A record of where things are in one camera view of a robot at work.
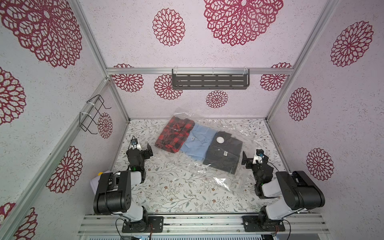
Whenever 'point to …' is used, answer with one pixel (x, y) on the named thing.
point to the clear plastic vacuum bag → (242, 181)
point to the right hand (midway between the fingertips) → (252, 150)
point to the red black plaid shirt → (174, 134)
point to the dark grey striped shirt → (223, 152)
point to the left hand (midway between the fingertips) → (141, 146)
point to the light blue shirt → (198, 142)
